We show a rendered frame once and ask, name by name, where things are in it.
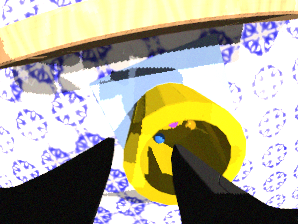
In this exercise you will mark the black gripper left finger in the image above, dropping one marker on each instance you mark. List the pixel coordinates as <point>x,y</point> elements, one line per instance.
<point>68,194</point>

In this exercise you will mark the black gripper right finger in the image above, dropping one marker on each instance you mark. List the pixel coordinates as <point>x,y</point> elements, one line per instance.
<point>206,197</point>

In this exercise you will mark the brown wooden bar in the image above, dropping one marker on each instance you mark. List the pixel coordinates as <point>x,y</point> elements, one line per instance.
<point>94,23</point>

